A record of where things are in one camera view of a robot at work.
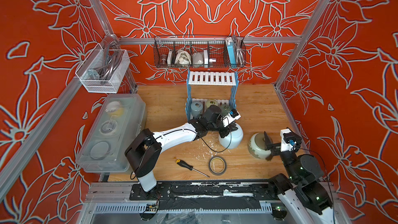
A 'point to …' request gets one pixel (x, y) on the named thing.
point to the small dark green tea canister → (225, 108)
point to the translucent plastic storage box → (123, 116)
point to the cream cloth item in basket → (183, 58)
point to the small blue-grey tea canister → (196, 108)
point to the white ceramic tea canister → (233, 140)
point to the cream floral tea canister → (256, 145)
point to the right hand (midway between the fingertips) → (274, 129)
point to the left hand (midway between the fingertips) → (236, 125)
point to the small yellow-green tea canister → (211, 102)
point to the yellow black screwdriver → (189, 167)
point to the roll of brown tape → (225, 166)
